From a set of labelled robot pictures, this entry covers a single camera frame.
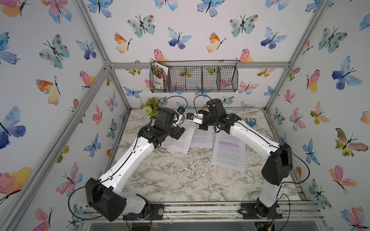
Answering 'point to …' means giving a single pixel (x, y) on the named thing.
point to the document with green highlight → (202, 138)
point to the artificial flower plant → (151, 107)
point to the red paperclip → (191, 176)
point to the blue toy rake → (250, 123)
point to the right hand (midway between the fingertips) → (194, 115)
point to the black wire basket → (193, 76)
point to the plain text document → (181, 145)
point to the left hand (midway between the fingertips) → (174, 121)
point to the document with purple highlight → (229, 152)
